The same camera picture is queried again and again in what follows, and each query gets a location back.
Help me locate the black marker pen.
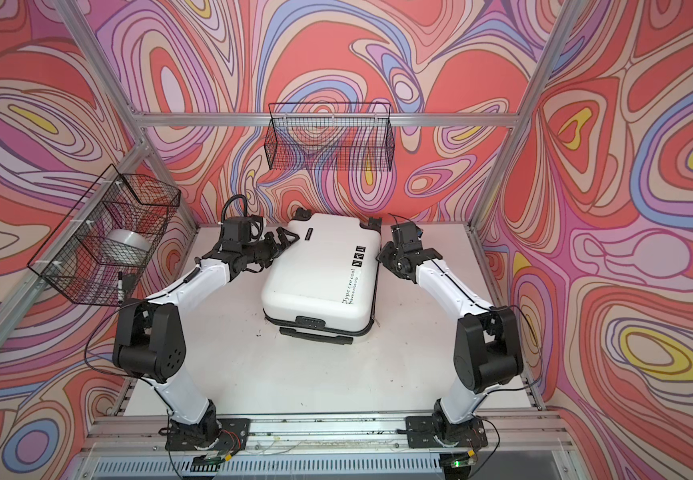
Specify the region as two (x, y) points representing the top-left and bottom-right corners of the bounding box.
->
(118, 271), (128, 304)

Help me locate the wall wire basket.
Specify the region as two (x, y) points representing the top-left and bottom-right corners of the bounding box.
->
(264, 101), (395, 172)
(28, 166), (182, 306)

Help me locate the back wall wire basket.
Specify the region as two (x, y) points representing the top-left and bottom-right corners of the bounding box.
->
(264, 101), (395, 172)

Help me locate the black suitcase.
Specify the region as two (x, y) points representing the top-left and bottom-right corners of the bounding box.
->
(262, 208), (382, 345)

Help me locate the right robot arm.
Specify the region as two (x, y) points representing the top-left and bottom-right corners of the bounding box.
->
(377, 221), (524, 448)

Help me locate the left wall wire basket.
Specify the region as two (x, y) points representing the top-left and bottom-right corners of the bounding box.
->
(28, 166), (182, 306)

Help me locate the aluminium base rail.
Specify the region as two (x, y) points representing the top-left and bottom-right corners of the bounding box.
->
(67, 410), (591, 479)

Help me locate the white tape roll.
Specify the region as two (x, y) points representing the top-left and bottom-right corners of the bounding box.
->
(102, 229), (152, 267)

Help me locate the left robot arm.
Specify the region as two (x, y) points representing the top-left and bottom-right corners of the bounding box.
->
(112, 215), (300, 451)

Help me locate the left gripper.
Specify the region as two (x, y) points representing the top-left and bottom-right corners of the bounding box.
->
(240, 227), (302, 268)

